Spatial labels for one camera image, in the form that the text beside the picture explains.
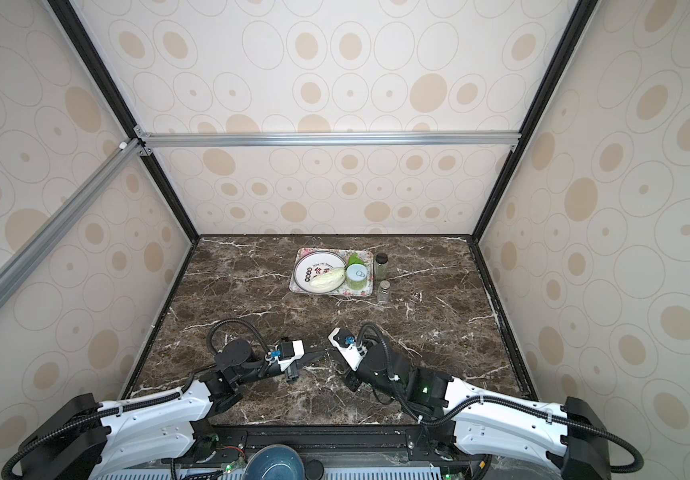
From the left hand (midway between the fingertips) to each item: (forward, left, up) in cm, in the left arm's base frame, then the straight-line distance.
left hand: (329, 352), depth 68 cm
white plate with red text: (+42, +10, -20) cm, 48 cm away
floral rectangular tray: (+45, -11, -21) cm, 51 cm away
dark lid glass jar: (+35, -15, -13) cm, 41 cm away
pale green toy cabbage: (+33, +3, -18) cm, 37 cm away
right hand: (+2, -2, -3) cm, 4 cm away
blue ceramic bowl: (-20, +13, -18) cm, 30 cm away
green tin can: (+34, -7, -17) cm, 38 cm away
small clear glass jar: (+26, -15, -14) cm, 33 cm away
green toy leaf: (+39, -6, -14) cm, 41 cm away
